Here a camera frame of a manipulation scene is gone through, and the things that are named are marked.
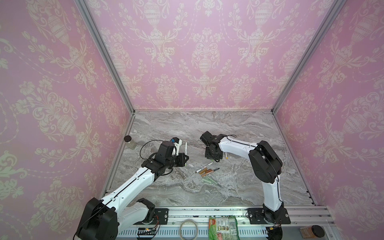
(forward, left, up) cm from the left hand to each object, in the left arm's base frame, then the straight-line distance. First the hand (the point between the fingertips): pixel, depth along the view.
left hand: (189, 158), depth 81 cm
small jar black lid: (+15, +39, -4) cm, 42 cm away
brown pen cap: (-1, -8, -13) cm, 15 cm away
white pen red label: (-2, -5, -13) cm, 14 cm away
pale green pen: (-7, -14, -12) cm, 20 cm away
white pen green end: (+3, +2, +1) cm, 4 cm away
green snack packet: (-30, -17, -11) cm, 36 cm away
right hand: (+8, -13, -12) cm, 20 cm away
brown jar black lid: (-31, -54, -4) cm, 62 cm away
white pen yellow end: (+8, -23, -12) cm, 27 cm away
